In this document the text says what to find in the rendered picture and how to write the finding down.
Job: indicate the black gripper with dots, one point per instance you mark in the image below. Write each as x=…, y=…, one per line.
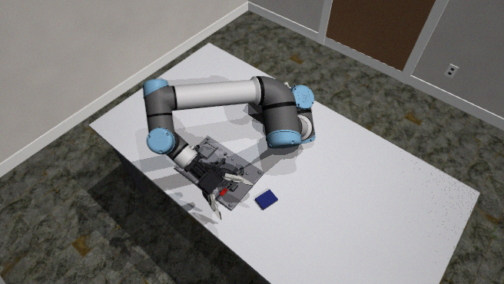
x=210, y=182

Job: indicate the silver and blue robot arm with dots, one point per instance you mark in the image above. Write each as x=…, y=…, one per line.
x=280, y=120

